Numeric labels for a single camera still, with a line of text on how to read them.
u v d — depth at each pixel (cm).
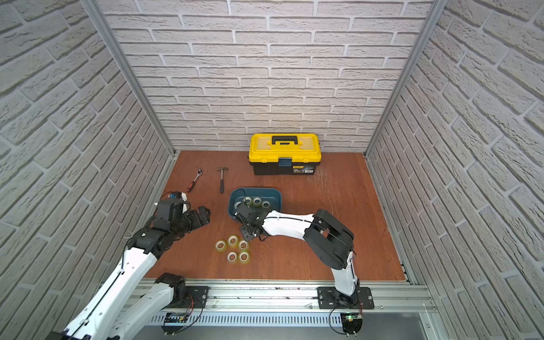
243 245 85
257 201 98
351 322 70
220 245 85
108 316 41
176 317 73
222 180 107
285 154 99
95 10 70
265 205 97
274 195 98
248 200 100
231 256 83
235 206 96
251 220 68
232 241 86
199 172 110
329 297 74
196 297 73
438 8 69
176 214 59
